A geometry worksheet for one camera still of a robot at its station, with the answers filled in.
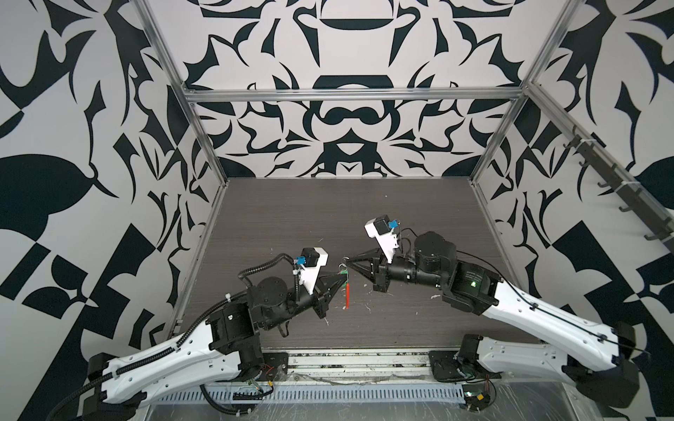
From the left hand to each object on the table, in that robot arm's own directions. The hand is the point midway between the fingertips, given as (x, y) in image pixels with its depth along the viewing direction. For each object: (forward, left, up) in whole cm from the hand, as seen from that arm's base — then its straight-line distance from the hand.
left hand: (348, 273), depth 60 cm
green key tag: (0, +1, 0) cm, 1 cm away
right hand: (+1, 0, +3) cm, 3 cm away
